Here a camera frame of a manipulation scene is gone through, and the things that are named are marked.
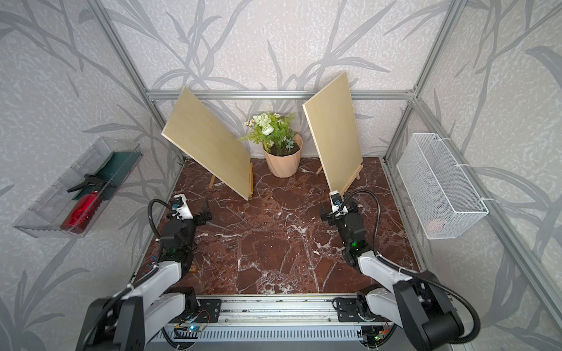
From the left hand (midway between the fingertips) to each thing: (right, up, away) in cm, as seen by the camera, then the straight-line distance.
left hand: (195, 200), depth 83 cm
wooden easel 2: (+62, +4, +16) cm, 64 cm away
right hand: (+54, +2, +1) cm, 54 cm away
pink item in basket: (+85, -7, -11) cm, 86 cm away
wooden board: (-3, +28, +3) cm, 28 cm away
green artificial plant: (+29, +29, +9) cm, 42 cm away
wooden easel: (+17, +7, +22) cm, 29 cm away
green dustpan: (-23, +11, -8) cm, 27 cm away
